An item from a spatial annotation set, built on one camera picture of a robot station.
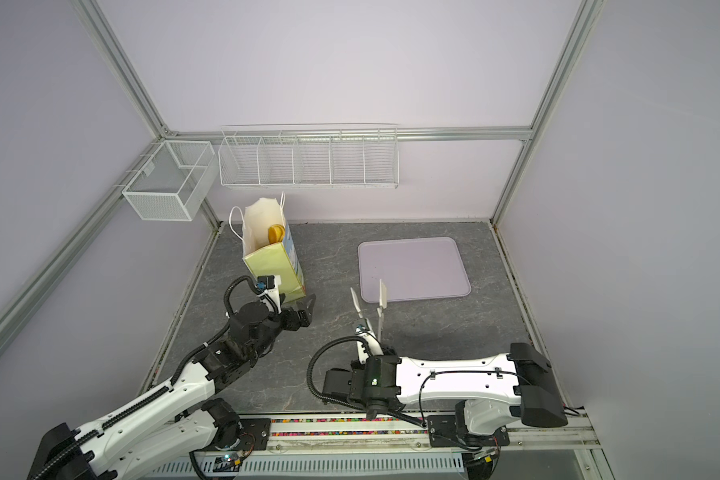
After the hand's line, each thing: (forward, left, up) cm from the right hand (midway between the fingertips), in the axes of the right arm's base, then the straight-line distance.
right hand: (372, 354), depth 72 cm
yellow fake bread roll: (+39, +32, +1) cm, 50 cm away
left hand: (+13, +19, +4) cm, 23 cm away
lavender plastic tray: (+38, -14, -16) cm, 44 cm away
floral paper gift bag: (+26, +29, +11) cm, 40 cm away
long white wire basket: (+60, +19, +16) cm, 65 cm away
